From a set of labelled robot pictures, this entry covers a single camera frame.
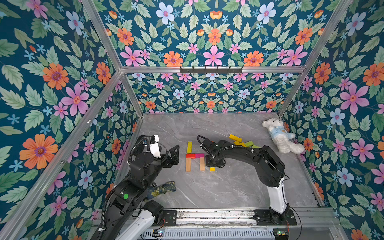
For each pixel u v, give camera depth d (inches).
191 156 37.3
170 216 29.2
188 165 35.7
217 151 25.9
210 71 36.9
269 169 21.0
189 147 38.9
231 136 41.4
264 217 29.1
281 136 37.7
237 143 39.9
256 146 39.6
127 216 16.5
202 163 35.7
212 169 35.1
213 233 27.7
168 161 22.0
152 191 31.3
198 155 37.7
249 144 39.9
